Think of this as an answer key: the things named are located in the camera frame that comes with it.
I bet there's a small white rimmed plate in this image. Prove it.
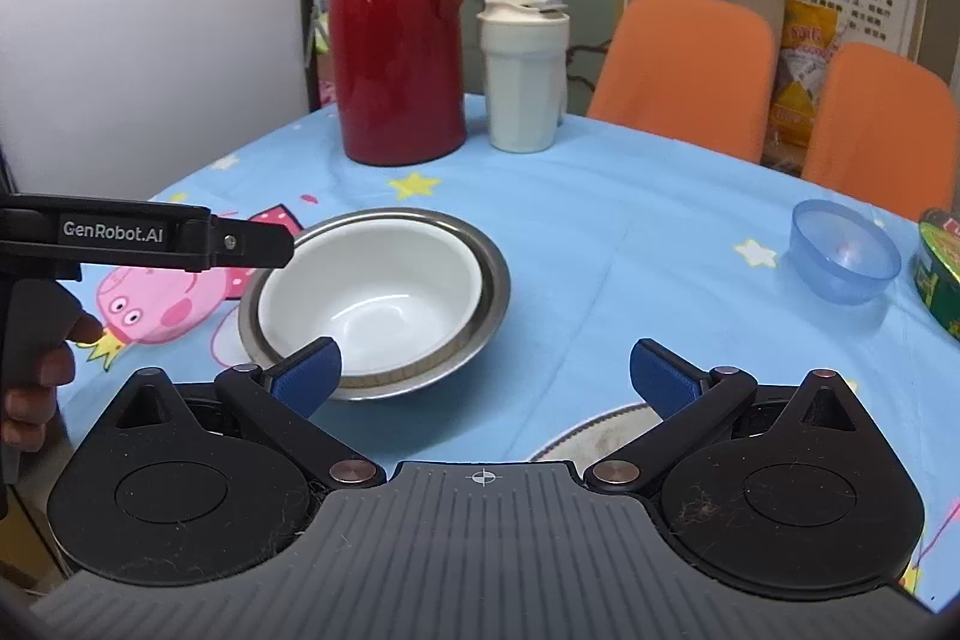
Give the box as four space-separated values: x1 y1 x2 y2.
530 403 661 473

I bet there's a white ceramic bowl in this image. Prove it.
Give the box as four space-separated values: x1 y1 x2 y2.
257 218 482 378

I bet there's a stainless steel bowl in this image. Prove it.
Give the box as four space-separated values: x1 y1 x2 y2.
238 208 511 403

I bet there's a person's left hand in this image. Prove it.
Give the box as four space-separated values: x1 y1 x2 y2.
2 312 103 452

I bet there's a blue cartoon tablecloth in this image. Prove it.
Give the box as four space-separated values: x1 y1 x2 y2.
55 92 960 614

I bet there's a blue plastic bowl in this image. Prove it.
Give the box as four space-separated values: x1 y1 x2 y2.
788 200 903 305

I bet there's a green instant noodle bowl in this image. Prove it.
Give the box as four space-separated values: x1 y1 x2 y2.
911 208 960 339

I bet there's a left orange chair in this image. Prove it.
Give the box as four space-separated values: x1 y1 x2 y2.
587 0 776 164

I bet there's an orange chair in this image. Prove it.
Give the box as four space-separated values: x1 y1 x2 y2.
587 0 776 164
802 42 958 221

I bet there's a right orange chair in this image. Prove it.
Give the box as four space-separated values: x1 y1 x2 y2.
802 42 958 221

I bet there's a yellow snack bag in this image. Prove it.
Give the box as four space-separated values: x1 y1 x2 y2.
768 0 846 149

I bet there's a white tumbler cup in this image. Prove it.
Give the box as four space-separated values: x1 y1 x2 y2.
477 0 569 154

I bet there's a red thermos jug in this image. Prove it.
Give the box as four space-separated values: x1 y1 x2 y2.
329 0 467 167

